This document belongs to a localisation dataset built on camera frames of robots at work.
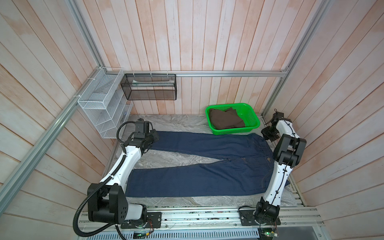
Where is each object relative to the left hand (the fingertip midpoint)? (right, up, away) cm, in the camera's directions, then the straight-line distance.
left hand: (155, 136), depth 85 cm
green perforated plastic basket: (+66, +12, +26) cm, 72 cm away
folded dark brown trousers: (+51, +12, +28) cm, 60 cm away
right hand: (+74, 0, +20) cm, 76 cm away
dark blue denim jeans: (+56, -20, +4) cm, 60 cm away
